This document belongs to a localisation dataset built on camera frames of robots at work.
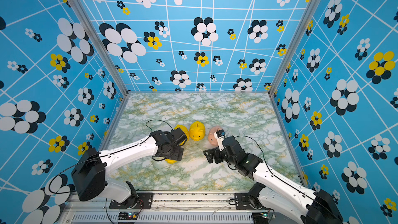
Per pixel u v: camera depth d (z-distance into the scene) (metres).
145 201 0.74
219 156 0.69
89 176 0.42
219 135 0.70
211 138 0.87
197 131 0.87
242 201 0.72
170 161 0.81
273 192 0.60
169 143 0.60
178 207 0.72
